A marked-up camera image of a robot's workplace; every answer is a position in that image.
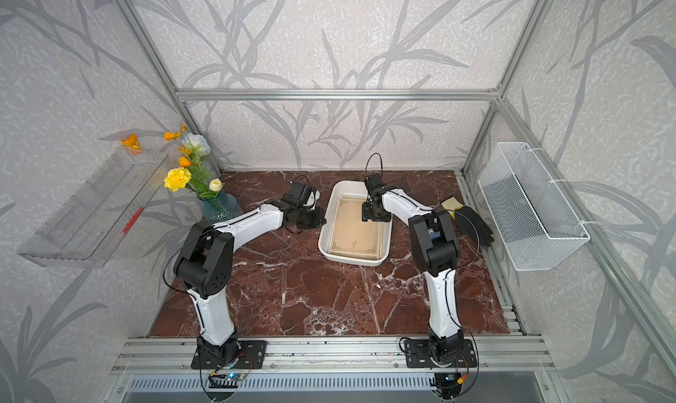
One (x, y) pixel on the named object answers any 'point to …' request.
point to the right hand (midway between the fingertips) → (372, 214)
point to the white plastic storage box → (348, 187)
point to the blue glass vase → (222, 207)
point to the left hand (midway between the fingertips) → (328, 220)
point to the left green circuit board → (225, 381)
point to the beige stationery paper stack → (350, 236)
